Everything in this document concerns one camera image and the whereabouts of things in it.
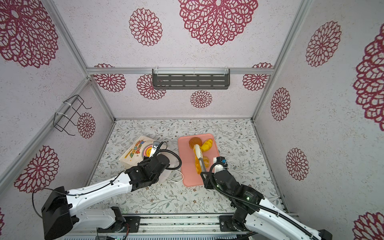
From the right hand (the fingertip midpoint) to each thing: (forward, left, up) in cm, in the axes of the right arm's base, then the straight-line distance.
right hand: (200, 172), depth 72 cm
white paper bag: (+15, +34, -3) cm, 38 cm away
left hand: (+10, +24, -1) cm, 26 cm away
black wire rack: (+16, +68, +17) cm, 72 cm away
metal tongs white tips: (+11, +1, +1) cm, 11 cm away
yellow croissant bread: (+27, -5, -16) cm, 32 cm away
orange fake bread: (+11, +2, -11) cm, 16 cm away
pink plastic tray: (+5, +5, -17) cm, 18 cm away
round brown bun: (+29, +4, -13) cm, 32 cm away
